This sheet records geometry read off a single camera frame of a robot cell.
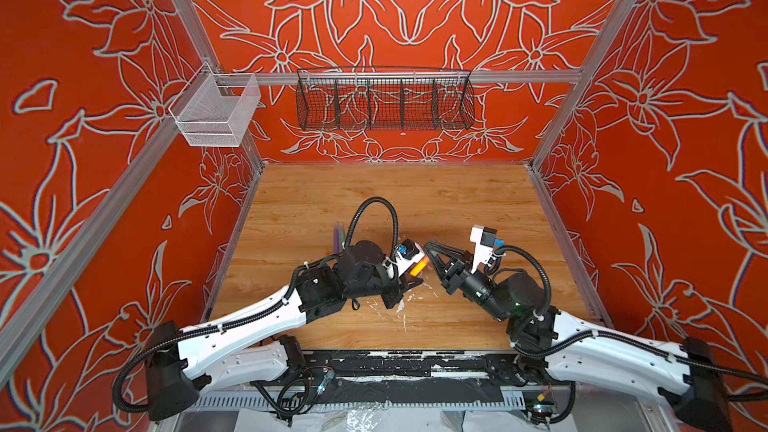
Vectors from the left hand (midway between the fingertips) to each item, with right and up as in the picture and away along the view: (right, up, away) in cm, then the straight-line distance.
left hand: (419, 272), depth 66 cm
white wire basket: (-63, +45, +28) cm, 82 cm away
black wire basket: (-7, +49, +31) cm, 59 cm away
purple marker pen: (-24, +3, +31) cm, 40 cm away
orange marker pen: (0, +2, -4) cm, 5 cm away
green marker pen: (-22, +4, +32) cm, 39 cm away
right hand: (0, +6, -6) cm, 9 cm away
